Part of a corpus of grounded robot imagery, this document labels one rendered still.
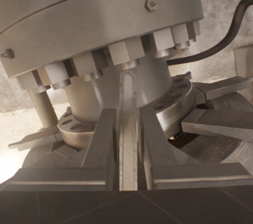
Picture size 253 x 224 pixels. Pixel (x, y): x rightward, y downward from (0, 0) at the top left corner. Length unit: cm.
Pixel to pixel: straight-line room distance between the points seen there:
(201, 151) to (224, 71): 96
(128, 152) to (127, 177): 3
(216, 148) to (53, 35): 37
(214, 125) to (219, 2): 97
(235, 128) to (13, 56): 45
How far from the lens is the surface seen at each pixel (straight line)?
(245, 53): 135
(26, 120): 157
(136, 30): 32
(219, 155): 39
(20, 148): 76
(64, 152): 52
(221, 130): 43
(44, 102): 88
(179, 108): 47
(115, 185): 34
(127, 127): 16
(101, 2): 32
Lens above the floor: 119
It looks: 72 degrees down
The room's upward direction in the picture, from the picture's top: 166 degrees counter-clockwise
